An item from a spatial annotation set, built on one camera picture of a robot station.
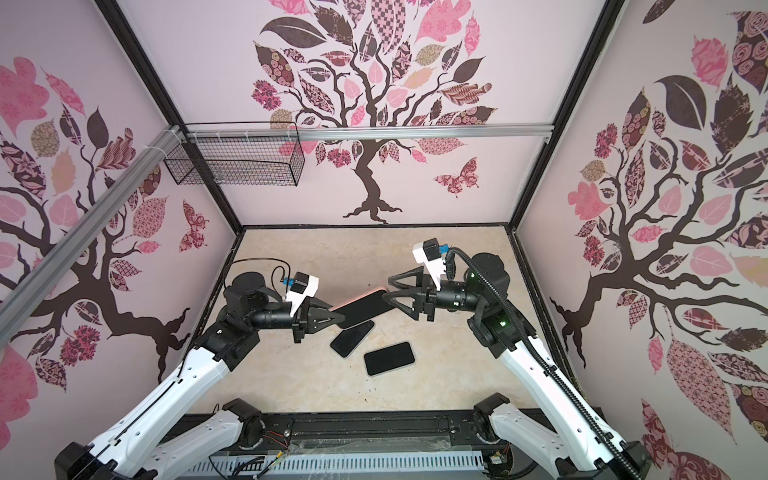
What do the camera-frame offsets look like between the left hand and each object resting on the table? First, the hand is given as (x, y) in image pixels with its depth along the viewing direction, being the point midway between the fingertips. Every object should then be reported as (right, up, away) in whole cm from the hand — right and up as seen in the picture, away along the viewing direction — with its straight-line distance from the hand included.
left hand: (343, 319), depth 63 cm
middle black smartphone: (-3, -12, +26) cm, 29 cm away
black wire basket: (-53, +53, +58) cm, 95 cm away
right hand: (+11, +7, -5) cm, 14 cm away
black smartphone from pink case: (+5, +3, -3) cm, 6 cm away
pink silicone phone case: (0, +5, -1) cm, 5 cm away
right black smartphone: (+10, -16, +22) cm, 29 cm away
